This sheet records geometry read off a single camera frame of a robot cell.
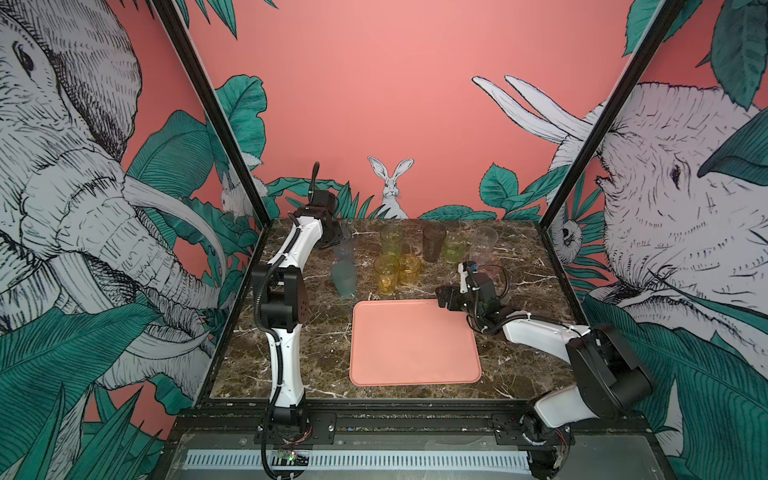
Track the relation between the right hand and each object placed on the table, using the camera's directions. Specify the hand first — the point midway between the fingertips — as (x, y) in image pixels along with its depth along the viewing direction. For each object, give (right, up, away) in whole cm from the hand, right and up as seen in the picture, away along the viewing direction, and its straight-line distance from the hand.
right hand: (443, 286), depth 90 cm
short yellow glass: (-9, +4, +14) cm, 17 cm away
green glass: (-16, +15, +7) cm, 23 cm away
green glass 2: (+8, +13, +19) cm, 25 cm away
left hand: (-35, +17, +7) cm, 40 cm away
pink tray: (-11, -17, -2) cm, 20 cm away
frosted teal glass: (-31, +2, +3) cm, 31 cm away
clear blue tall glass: (-34, +11, +22) cm, 42 cm away
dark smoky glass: (-1, +16, +11) cm, 20 cm away
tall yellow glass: (-18, +5, +8) cm, 20 cm away
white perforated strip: (+5, -39, -20) cm, 45 cm away
